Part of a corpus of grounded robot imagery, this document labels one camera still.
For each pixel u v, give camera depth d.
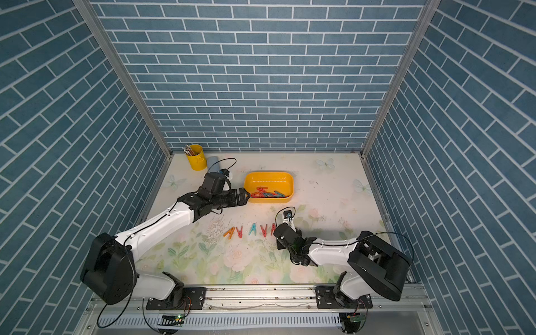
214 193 0.66
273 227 0.91
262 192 1.02
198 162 1.08
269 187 1.05
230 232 0.90
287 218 0.78
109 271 0.41
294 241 0.67
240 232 0.90
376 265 0.44
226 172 0.77
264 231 0.91
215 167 1.15
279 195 1.01
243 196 0.77
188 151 0.99
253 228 0.91
